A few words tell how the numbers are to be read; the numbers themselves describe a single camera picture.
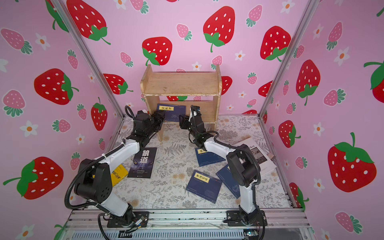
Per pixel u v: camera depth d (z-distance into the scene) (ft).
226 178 2.90
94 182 1.49
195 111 2.54
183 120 2.58
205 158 3.15
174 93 2.40
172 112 3.05
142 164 3.04
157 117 2.51
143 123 2.17
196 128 2.21
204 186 2.79
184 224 2.40
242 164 1.70
